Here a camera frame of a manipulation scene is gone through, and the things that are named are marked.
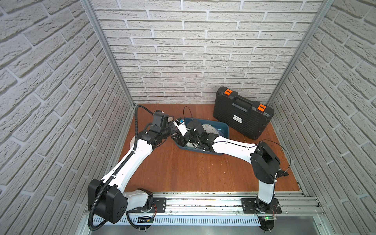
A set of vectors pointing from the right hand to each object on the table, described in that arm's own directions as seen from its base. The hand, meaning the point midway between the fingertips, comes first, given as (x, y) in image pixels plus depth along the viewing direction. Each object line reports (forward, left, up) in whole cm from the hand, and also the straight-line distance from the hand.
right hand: (175, 133), depth 82 cm
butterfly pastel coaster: (+11, -23, -13) cm, 29 cm away
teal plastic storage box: (+13, -27, -15) cm, 34 cm away
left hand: (+3, -1, +5) cm, 6 cm away
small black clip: (-21, -62, -18) cm, 68 cm away
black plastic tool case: (+8, -45, +1) cm, 46 cm away
